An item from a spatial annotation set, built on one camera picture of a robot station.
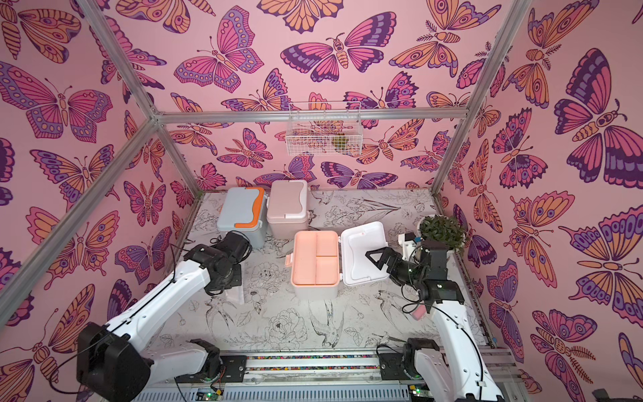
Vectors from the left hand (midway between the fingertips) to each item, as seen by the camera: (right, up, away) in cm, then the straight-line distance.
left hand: (232, 278), depth 81 cm
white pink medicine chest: (+29, +5, +6) cm, 30 cm away
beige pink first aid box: (+16, +23, +14) cm, 31 cm away
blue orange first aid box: (-1, +22, +14) cm, 27 cm away
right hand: (+46, +7, -5) cm, 47 cm away
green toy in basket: (+36, +48, +13) cm, 61 cm away
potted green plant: (+70, +16, +4) cm, 72 cm away
